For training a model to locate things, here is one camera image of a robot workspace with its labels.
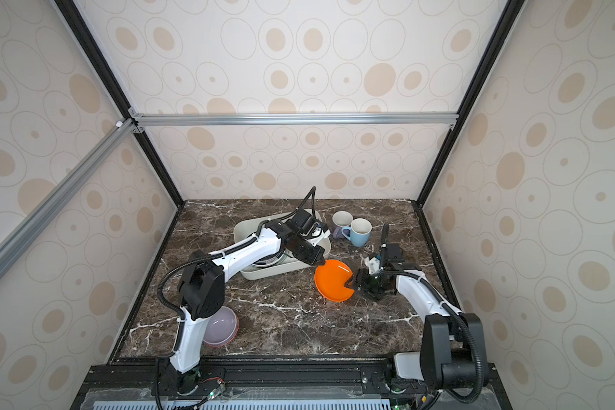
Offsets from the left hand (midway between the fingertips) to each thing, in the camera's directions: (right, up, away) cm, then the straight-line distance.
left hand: (330, 258), depth 85 cm
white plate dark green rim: (-17, -1, +13) cm, 21 cm away
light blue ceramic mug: (+12, +8, +12) cm, 19 cm away
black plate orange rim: (0, -8, +2) cm, 8 cm away
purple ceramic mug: (+6, +14, +21) cm, 26 cm away
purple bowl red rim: (-34, -21, -7) cm, 40 cm away
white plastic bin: (-33, +9, +21) cm, 40 cm away
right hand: (+8, -10, +1) cm, 13 cm away
